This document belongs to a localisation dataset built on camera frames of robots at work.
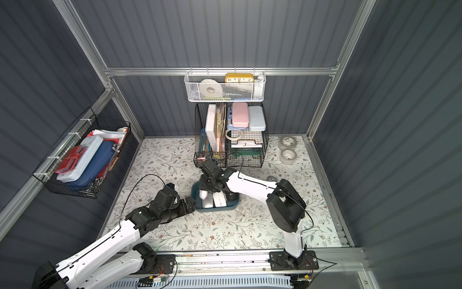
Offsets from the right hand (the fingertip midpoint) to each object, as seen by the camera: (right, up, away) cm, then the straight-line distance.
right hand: (206, 187), depth 86 cm
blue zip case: (-38, +17, -15) cm, 44 cm away
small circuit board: (-21, -35, -14) cm, 43 cm away
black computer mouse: (+12, -6, +5) cm, 15 cm away
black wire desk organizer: (+13, +26, +8) cm, 31 cm away
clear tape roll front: (+46, +14, +24) cm, 54 cm away
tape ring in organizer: (+14, +23, +5) cm, 27 cm away
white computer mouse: (+6, -6, +3) cm, 9 cm away
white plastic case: (-42, +20, -17) cm, 49 cm away
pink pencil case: (+17, +37, +10) cm, 42 cm away
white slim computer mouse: (0, -8, +4) cm, 9 cm away
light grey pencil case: (+26, +33, +9) cm, 43 cm away
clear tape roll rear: (+48, +24, +30) cm, 61 cm away
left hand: (-7, -7, -6) cm, 11 cm away
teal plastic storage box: (-6, -8, +7) cm, 12 cm away
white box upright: (+2, +29, +4) cm, 29 cm away
